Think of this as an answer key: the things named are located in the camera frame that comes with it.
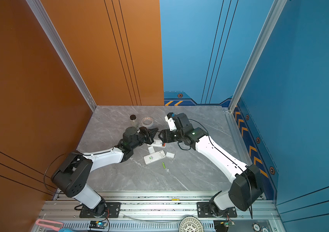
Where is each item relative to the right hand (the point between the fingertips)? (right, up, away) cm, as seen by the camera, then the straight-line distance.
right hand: (161, 135), depth 78 cm
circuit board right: (+31, -44, -7) cm, 54 cm away
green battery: (+1, -20, +11) cm, 23 cm away
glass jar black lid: (-22, +7, +25) cm, 34 cm away
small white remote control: (-3, -7, +19) cm, 20 cm away
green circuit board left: (-31, -44, -7) cm, 54 cm away
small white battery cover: (-8, -12, +18) cm, 23 cm away
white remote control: (-6, -15, +14) cm, 21 cm away
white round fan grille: (+14, -41, -10) cm, 45 cm away
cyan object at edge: (-44, -42, -12) cm, 62 cm away
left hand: (-1, +5, +4) cm, 7 cm away
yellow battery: (+8, -36, +1) cm, 36 cm away
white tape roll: (-13, +7, +32) cm, 35 cm away
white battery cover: (+5, -15, +16) cm, 22 cm away
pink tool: (-51, -43, -9) cm, 67 cm away
